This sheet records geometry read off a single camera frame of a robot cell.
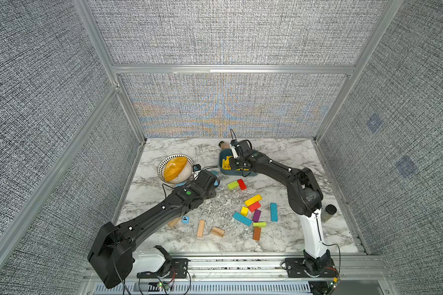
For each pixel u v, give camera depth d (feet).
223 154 3.56
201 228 2.73
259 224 2.75
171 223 2.74
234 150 2.72
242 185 3.21
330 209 2.61
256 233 2.68
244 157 2.57
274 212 2.88
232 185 3.22
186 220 2.81
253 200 3.02
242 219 2.81
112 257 1.29
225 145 3.59
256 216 2.88
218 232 2.69
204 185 1.99
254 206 2.96
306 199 1.83
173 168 3.20
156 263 1.99
